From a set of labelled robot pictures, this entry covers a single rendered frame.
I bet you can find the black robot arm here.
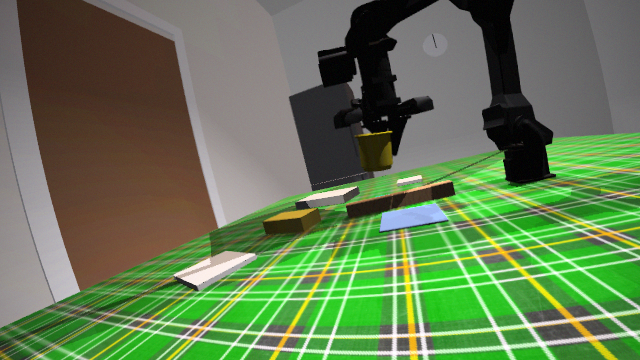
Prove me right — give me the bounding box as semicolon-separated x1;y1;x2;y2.
317;0;556;184

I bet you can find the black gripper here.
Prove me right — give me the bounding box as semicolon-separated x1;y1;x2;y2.
334;70;434;155

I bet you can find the brown flat bar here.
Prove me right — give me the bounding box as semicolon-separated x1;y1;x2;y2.
346;180;455;219

